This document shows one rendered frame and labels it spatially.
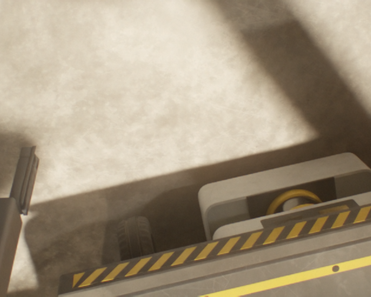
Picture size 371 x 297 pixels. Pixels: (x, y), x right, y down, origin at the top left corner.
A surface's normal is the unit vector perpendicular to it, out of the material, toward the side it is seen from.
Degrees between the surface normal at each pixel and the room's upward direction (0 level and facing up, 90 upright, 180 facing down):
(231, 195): 90
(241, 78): 0
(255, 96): 0
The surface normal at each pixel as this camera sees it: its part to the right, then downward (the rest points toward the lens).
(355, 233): 0.11, 0.33
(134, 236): -0.14, -0.74
